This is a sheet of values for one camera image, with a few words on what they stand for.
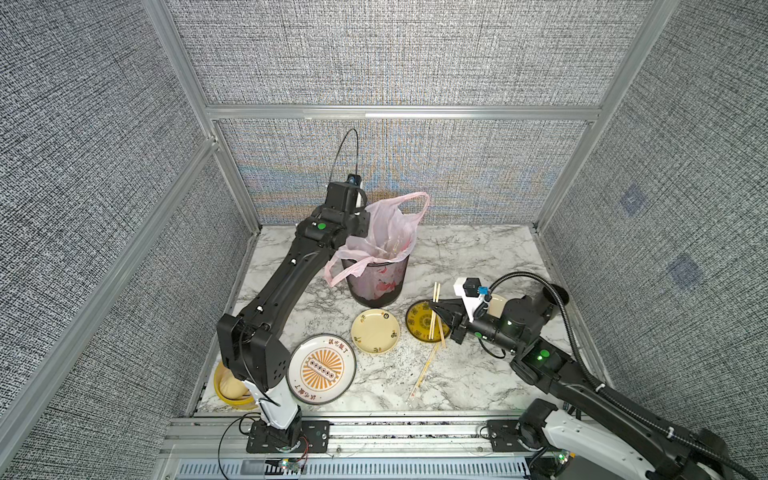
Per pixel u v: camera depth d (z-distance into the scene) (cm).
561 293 90
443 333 73
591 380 50
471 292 58
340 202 59
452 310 63
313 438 73
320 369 84
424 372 84
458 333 63
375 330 91
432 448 73
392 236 92
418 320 92
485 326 61
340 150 103
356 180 68
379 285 87
